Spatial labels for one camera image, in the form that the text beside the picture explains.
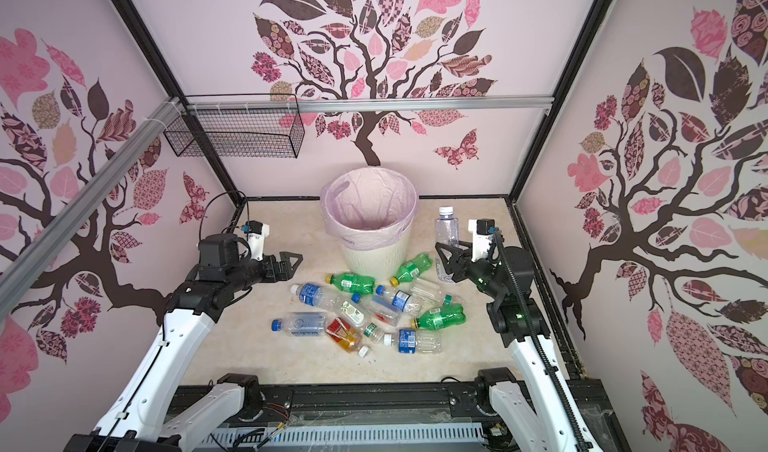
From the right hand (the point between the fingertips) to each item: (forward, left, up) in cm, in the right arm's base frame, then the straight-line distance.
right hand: (446, 241), depth 69 cm
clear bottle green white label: (-10, +20, -26) cm, 35 cm away
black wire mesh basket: (+45, +61, +4) cm, 76 cm away
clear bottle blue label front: (-15, +7, -25) cm, 30 cm away
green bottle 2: (+6, +8, -25) cm, 27 cm away
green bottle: (+3, +26, -25) cm, 36 cm away
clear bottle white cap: (0, +1, +4) cm, 4 cm away
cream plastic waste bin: (+6, +16, -19) cm, 25 cm away
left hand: (0, +40, -8) cm, 41 cm away
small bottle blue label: (-3, +11, -26) cm, 28 cm away
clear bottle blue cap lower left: (-10, +39, -25) cm, 47 cm away
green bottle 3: (-9, -1, -25) cm, 27 cm away
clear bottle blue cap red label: (-5, +18, -27) cm, 33 cm away
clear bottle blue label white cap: (-1, +37, -26) cm, 45 cm away
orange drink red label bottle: (-12, +28, -25) cm, 39 cm away
